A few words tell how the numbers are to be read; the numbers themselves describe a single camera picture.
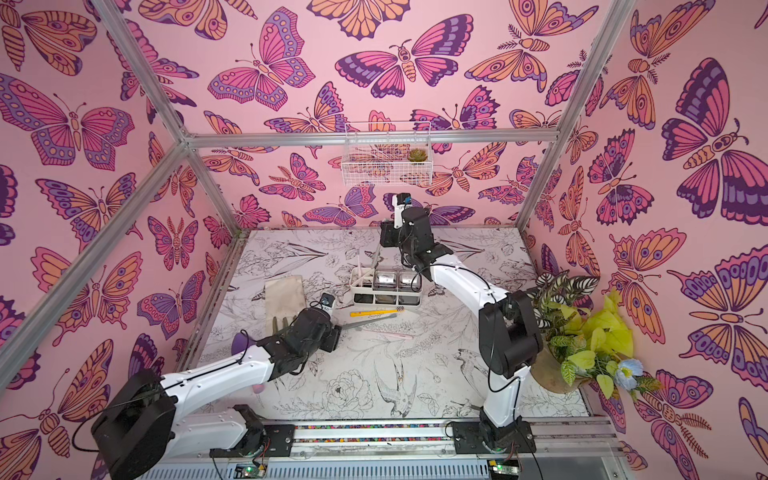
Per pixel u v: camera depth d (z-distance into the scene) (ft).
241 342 2.93
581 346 2.13
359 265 3.61
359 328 3.07
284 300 3.28
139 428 1.33
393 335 3.02
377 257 3.70
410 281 3.24
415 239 2.22
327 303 2.47
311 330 2.13
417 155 3.03
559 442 2.42
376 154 3.28
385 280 3.38
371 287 3.02
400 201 2.50
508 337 1.59
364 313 3.19
